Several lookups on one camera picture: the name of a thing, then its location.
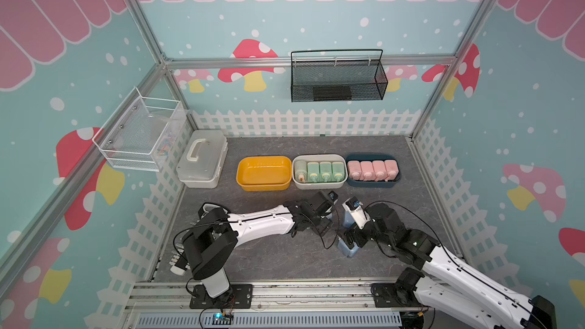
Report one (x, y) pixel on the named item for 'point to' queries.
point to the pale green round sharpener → (301, 170)
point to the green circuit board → (222, 319)
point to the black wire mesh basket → (337, 75)
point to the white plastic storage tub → (318, 158)
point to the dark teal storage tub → (368, 157)
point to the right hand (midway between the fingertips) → (346, 222)
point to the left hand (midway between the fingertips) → (320, 220)
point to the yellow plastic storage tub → (264, 174)
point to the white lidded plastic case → (202, 158)
